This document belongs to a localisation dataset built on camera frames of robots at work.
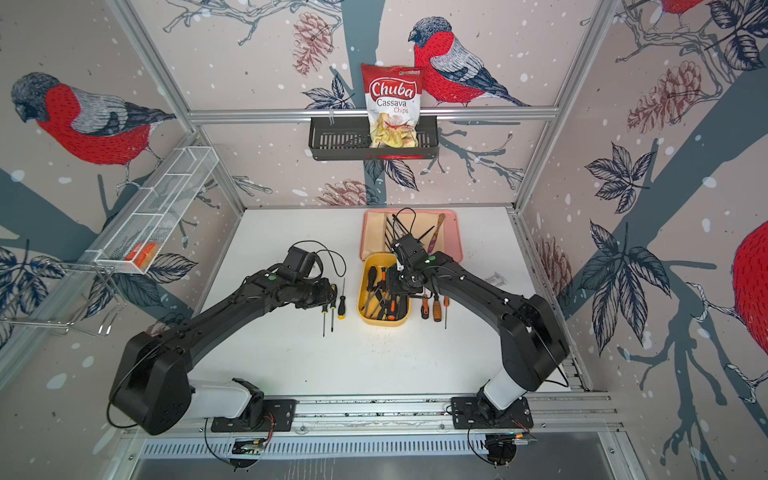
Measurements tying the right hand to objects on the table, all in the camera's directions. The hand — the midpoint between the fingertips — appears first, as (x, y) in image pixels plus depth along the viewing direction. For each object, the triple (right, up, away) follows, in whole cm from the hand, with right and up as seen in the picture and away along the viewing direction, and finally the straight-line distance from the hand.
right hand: (389, 283), depth 86 cm
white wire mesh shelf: (-63, +13, -15) cm, 65 cm away
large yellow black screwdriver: (-21, -10, +7) cm, 24 cm away
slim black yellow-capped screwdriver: (-15, -8, +7) cm, 18 cm away
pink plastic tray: (+24, +11, +24) cm, 36 cm away
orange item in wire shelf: (-55, +10, -21) cm, 60 cm away
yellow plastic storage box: (-4, -8, +7) cm, 11 cm away
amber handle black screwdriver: (+15, -9, +6) cm, 19 cm away
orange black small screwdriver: (+11, -10, +4) cm, 15 cm away
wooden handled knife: (+17, +14, +25) cm, 33 cm away
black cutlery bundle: (+2, +16, +28) cm, 32 cm away
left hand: (-14, -2, -2) cm, 15 cm away
